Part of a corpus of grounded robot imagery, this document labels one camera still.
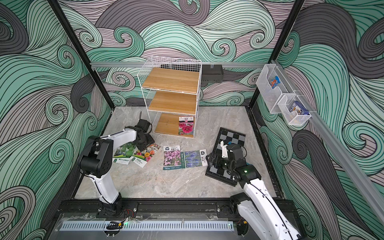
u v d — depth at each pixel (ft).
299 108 2.12
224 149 2.32
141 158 3.02
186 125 3.50
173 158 3.01
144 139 2.67
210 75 3.07
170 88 2.39
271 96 2.73
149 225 2.29
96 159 1.64
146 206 2.48
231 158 1.96
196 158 3.02
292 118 2.23
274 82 2.73
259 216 1.78
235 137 3.21
